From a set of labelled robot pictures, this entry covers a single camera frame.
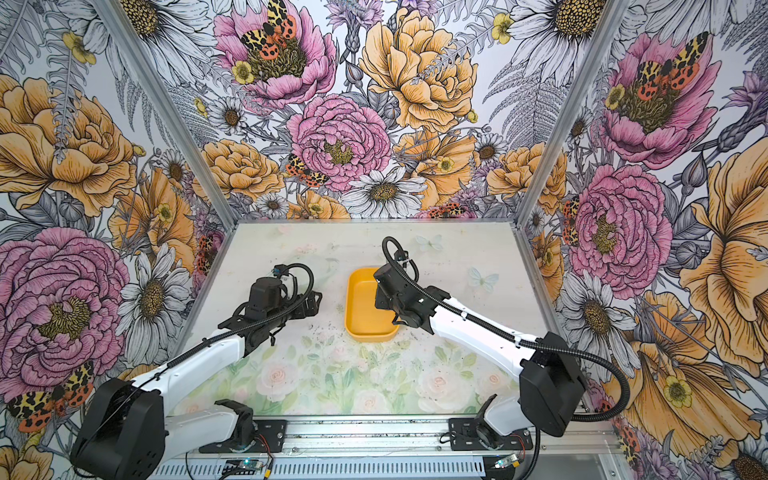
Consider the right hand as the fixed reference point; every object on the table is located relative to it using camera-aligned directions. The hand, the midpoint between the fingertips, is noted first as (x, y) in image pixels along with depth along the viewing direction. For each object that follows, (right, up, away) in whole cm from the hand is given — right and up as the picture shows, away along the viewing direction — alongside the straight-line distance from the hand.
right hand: (386, 299), depth 82 cm
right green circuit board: (+29, -36, -11) cm, 48 cm away
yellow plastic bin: (-7, -9, +12) cm, 17 cm away
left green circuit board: (-33, -37, -11) cm, 51 cm away
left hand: (-23, -3, +6) cm, 24 cm away
